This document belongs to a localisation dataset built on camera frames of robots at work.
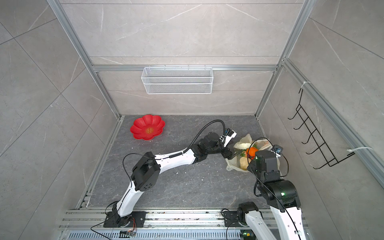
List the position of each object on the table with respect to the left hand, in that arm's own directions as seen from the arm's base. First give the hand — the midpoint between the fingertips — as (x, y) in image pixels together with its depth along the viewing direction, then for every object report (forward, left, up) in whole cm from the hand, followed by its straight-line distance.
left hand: (239, 143), depth 78 cm
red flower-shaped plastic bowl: (+31, +59, -21) cm, 70 cm away
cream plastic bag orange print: (-7, +3, +9) cm, 12 cm away
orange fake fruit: (+3, -12, -13) cm, 18 cm away
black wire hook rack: (-16, -32, +11) cm, 37 cm away
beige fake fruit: (-3, -6, -15) cm, 17 cm away
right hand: (-11, -5, +5) cm, 13 cm away
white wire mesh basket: (+48, +34, +8) cm, 59 cm away
